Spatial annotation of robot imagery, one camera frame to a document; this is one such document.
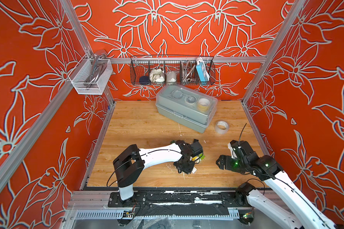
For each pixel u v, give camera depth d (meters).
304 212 0.40
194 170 0.81
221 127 1.03
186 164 0.68
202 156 0.77
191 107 0.90
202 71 0.87
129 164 0.47
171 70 0.96
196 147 0.64
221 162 0.64
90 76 0.83
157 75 0.91
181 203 0.73
